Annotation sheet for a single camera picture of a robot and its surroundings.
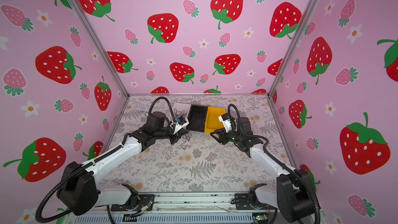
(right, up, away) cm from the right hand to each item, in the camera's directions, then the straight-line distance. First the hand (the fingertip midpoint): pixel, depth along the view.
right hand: (211, 134), depth 81 cm
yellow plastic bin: (+2, +4, +26) cm, 27 cm away
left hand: (-13, +2, 0) cm, 13 cm away
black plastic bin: (-8, +13, +34) cm, 37 cm away
